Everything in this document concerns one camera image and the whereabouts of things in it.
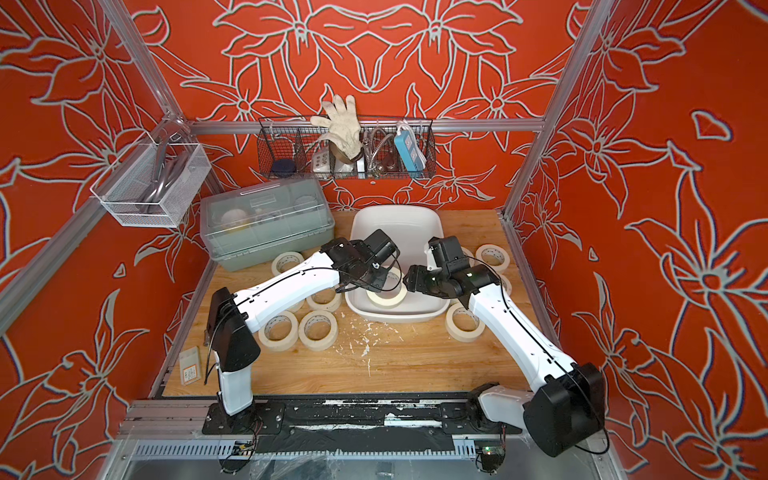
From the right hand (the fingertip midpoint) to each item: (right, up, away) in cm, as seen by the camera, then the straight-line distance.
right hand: (406, 280), depth 78 cm
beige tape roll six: (+18, -15, +10) cm, 25 cm away
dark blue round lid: (-39, +35, +17) cm, 55 cm away
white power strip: (-26, +36, +16) cm, 47 cm away
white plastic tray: (+5, +16, +37) cm, 41 cm away
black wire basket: (-36, +43, +23) cm, 61 cm away
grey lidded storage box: (-47, +15, +12) cm, 51 cm away
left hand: (-8, +1, +3) cm, 8 cm away
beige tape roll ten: (+33, +5, +25) cm, 42 cm away
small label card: (-60, -24, +3) cm, 65 cm away
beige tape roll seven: (-41, +4, +23) cm, 48 cm away
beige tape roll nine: (-26, -17, +11) cm, 33 cm away
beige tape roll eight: (-22, -10, +12) cm, 27 cm away
